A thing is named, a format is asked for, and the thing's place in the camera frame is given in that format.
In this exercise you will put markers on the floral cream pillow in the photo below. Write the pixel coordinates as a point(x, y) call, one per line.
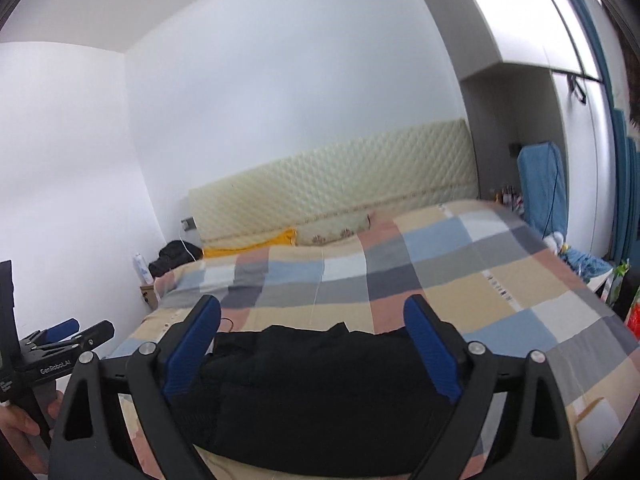
point(332, 229)

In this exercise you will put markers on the grey wardrobe cabinet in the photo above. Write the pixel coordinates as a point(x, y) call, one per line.
point(527, 75)

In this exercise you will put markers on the white spray bottle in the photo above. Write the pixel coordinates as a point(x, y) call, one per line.
point(143, 269)

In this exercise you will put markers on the cream quilted headboard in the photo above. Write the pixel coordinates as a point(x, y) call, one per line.
point(395, 171)

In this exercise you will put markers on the blue clothes pile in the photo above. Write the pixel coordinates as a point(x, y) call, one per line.
point(584, 265)

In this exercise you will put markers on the red bag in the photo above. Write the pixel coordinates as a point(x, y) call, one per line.
point(633, 317)

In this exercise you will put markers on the checkered patchwork bed quilt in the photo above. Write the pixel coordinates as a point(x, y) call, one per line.
point(480, 267)

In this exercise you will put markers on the person's bare hand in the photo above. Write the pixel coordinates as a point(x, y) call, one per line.
point(17, 426)

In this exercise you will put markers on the black puffer jacket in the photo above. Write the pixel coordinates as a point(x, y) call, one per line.
point(326, 404)

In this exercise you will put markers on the black clothing on nightstand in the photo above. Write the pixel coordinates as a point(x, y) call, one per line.
point(175, 253)

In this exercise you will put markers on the wooden nightstand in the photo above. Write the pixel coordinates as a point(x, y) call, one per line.
point(149, 296)

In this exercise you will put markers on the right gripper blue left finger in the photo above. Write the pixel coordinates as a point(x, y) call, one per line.
point(185, 345)

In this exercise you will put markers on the blue curtain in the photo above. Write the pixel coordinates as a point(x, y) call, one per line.
point(608, 54)

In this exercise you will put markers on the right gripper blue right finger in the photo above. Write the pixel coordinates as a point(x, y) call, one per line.
point(427, 332)

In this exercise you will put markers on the blue towel on chair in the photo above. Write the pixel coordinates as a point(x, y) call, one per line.
point(543, 188)

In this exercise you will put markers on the yellow pillow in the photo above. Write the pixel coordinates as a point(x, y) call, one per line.
point(287, 237)

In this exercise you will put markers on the wall power socket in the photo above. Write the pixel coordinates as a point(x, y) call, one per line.
point(188, 224)

